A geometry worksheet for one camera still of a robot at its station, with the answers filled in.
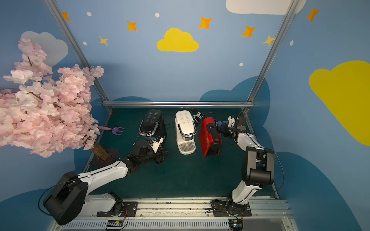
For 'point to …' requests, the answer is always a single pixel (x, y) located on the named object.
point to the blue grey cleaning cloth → (219, 123)
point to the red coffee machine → (210, 138)
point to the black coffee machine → (152, 124)
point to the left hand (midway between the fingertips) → (167, 149)
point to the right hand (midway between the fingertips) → (219, 127)
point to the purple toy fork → (115, 130)
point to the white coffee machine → (186, 129)
